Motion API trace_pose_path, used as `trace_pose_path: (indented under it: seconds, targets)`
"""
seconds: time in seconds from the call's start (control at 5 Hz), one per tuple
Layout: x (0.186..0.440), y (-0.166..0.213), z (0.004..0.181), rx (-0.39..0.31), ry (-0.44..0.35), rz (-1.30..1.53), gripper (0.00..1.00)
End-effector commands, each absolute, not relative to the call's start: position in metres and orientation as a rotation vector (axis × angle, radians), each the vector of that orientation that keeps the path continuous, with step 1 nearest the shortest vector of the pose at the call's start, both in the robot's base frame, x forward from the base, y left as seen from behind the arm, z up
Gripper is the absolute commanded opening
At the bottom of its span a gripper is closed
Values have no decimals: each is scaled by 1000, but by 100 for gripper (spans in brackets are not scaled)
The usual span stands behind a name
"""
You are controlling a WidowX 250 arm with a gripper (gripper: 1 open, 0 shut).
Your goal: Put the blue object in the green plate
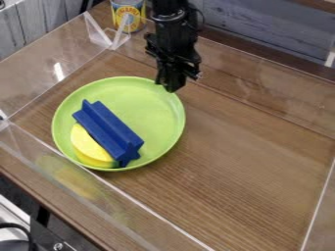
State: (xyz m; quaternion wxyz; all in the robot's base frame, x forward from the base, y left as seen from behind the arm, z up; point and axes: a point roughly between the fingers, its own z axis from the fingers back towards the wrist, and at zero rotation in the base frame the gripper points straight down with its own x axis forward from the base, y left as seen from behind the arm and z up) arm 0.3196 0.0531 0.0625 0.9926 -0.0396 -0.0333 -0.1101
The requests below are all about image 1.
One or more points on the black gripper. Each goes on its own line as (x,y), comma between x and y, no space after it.
(171,46)

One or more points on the blue cross-shaped block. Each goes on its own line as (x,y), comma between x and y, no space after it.
(111,133)

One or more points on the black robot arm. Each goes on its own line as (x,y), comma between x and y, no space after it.
(166,7)

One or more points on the green round plate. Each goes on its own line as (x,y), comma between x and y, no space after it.
(150,110)

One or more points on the yellow half-round block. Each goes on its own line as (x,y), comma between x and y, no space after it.
(89,151)

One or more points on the black device with knob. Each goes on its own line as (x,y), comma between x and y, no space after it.
(59,238)

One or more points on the clear acrylic enclosure wall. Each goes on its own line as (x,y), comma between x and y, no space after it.
(246,184)

